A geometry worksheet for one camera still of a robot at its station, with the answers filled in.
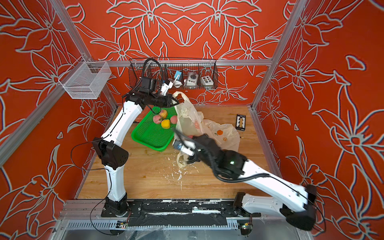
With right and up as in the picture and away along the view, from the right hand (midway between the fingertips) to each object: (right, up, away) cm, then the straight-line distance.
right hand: (185, 138), depth 65 cm
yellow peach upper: (-15, +5, +38) cm, 42 cm away
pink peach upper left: (-22, +8, +39) cm, 46 cm away
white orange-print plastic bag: (+3, +7, +17) cm, 18 cm away
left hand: (-4, +19, +14) cm, 24 cm away
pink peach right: (-10, +8, +38) cm, 40 cm away
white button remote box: (+13, +32, +29) cm, 45 cm away
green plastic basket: (-24, -3, +38) cm, 45 cm away
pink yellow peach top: (-18, +13, +45) cm, 50 cm away
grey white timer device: (+3, +33, +26) cm, 42 cm away
